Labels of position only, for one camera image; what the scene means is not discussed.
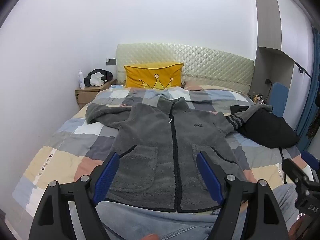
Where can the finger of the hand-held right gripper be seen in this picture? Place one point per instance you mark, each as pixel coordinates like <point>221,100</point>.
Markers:
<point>311,159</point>
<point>293,170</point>

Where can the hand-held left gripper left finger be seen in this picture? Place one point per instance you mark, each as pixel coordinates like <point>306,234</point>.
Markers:
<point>107,175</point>

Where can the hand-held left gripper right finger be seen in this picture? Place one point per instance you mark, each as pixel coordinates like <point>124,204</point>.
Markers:
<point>208,172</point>

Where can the grey fleece jacket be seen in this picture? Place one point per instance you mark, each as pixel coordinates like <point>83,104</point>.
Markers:
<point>155,142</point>

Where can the black garment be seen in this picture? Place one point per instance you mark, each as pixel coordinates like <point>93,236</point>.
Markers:
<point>270,130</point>

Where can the patchwork checked quilt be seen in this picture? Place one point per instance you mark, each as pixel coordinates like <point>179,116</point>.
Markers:
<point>65,142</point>

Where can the blue curtain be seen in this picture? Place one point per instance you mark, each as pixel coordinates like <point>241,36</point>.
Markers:
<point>308,92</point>

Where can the person's blue jeans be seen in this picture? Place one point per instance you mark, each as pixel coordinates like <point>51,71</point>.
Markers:
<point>155,222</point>

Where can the blue chair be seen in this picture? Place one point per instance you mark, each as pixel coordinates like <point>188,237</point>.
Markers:
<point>278,100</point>

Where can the group of small bottles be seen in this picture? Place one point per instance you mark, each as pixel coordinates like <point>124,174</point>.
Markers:
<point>258,97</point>

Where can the wooden nightstand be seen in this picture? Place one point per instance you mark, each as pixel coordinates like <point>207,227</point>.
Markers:
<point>87,95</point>

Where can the white spray bottle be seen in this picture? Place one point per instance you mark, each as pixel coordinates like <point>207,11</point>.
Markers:
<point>81,80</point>

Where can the black bag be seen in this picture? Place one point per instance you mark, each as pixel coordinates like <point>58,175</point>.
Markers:
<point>95,73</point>

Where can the yellow crown pillow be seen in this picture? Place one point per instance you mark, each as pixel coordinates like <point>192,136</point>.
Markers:
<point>152,77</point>

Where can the cream quilted headboard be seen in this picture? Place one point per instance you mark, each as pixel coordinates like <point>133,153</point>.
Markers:
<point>212,62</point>

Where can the grey white wardrobe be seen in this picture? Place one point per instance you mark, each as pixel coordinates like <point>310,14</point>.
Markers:
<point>272,42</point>

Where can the black wall plug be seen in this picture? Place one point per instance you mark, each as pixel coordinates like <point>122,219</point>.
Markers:
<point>268,81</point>

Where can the grey wall socket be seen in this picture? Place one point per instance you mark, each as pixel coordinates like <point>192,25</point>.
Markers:
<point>111,61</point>

